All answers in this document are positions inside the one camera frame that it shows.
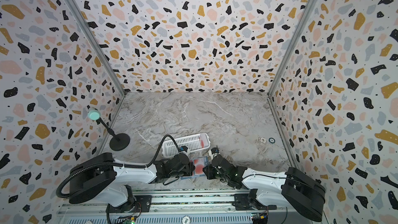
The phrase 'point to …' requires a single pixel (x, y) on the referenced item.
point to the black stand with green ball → (120, 141)
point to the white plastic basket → (195, 143)
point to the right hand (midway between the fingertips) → (202, 168)
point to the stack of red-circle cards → (204, 141)
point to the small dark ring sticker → (272, 140)
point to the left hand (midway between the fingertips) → (200, 167)
